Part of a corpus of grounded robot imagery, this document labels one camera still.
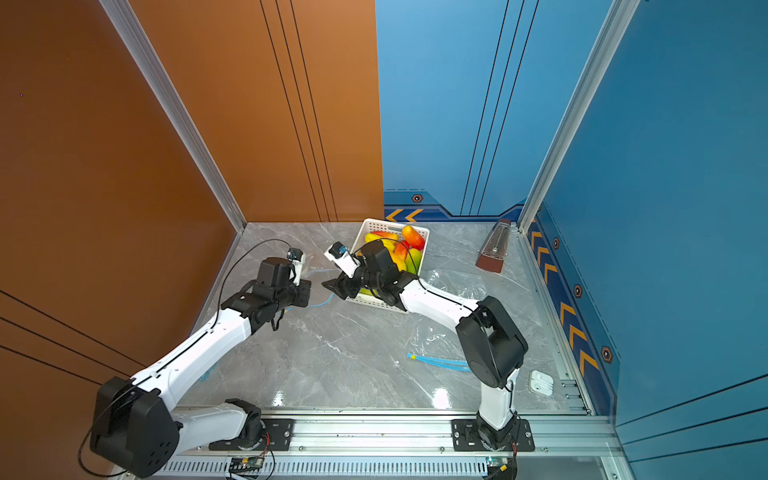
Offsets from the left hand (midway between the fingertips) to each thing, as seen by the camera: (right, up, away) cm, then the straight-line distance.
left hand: (305, 279), depth 85 cm
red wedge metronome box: (+59, +8, +15) cm, 62 cm away
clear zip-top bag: (+37, -18, +2) cm, 42 cm away
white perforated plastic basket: (+17, +18, +27) cm, 36 cm away
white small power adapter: (+66, -28, -5) cm, 72 cm away
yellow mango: (+23, +13, +26) cm, 37 cm away
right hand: (+9, +2, -3) cm, 9 cm away
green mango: (+33, +5, +22) cm, 40 cm away
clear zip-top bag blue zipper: (+6, -3, -8) cm, 11 cm away
